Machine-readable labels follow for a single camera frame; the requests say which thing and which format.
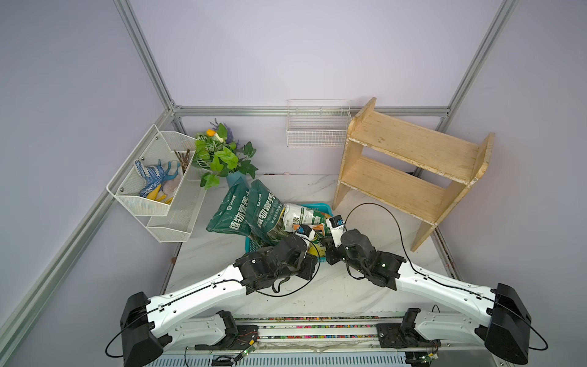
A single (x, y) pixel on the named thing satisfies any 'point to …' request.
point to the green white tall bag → (294, 215)
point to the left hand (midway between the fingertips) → (318, 261)
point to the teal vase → (232, 177)
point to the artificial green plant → (215, 151)
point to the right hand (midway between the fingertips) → (323, 242)
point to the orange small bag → (316, 228)
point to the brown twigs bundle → (184, 160)
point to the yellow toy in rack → (153, 194)
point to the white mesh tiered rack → (168, 223)
